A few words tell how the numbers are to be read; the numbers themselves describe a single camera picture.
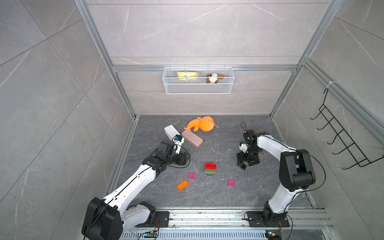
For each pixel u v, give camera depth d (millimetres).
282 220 672
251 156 747
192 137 1039
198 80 892
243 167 903
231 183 837
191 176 864
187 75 837
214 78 862
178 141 715
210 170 901
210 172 882
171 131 1061
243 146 879
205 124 1072
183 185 844
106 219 385
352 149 635
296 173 482
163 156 612
